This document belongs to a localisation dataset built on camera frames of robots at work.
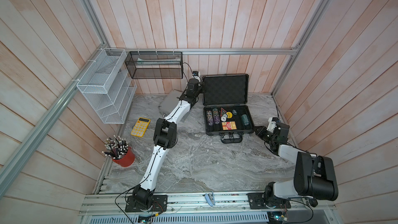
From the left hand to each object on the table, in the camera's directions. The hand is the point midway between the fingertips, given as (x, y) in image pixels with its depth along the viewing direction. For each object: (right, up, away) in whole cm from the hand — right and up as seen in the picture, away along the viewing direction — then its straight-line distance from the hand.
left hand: (205, 84), depth 104 cm
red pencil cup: (-42, -44, -25) cm, 66 cm away
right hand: (+30, -28, -10) cm, 42 cm away
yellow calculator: (-43, -29, -3) cm, 52 cm away
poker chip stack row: (+5, -22, 0) cm, 23 cm away
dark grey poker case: (+15, -18, +3) cm, 23 cm away
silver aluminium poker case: (-26, -12, +9) cm, 30 cm away
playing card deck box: (+15, -28, -4) cm, 32 cm away
